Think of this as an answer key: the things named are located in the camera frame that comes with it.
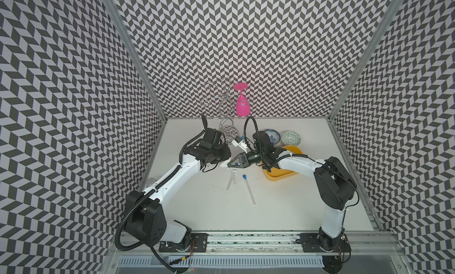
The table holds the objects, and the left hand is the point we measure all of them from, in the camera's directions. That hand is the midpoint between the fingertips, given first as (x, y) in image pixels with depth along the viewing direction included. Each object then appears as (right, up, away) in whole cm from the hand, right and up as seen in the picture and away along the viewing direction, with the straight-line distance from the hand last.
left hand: (230, 154), depth 82 cm
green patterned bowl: (+35, +7, +23) cm, 43 cm away
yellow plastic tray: (+23, -10, +5) cm, 26 cm away
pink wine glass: (+6, +25, +13) cm, 29 cm away
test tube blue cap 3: (+9, -19, +7) cm, 22 cm away
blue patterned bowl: (+26, +9, +26) cm, 38 cm away
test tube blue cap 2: (+1, -12, +7) cm, 14 cm away
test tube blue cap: (+3, -3, -5) cm, 7 cm away
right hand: (0, -6, -3) cm, 6 cm away
